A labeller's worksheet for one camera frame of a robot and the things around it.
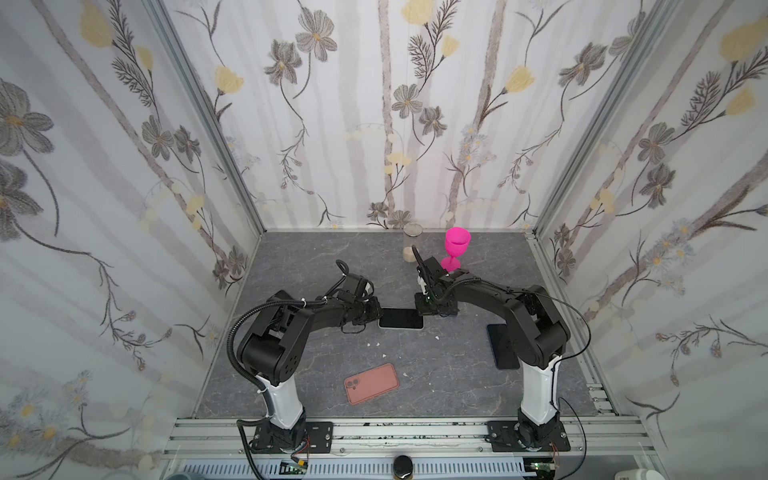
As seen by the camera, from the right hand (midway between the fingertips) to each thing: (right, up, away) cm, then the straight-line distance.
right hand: (413, 305), depth 96 cm
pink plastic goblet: (+15, +21, +3) cm, 26 cm away
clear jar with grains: (0, +23, +5) cm, 24 cm away
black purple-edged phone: (-4, -4, 0) cm, 6 cm away
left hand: (-11, 0, 0) cm, 11 cm away
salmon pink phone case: (-13, -21, -12) cm, 27 cm away
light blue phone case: (-4, -7, -3) cm, 8 cm away
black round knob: (-5, -29, -33) cm, 44 cm away
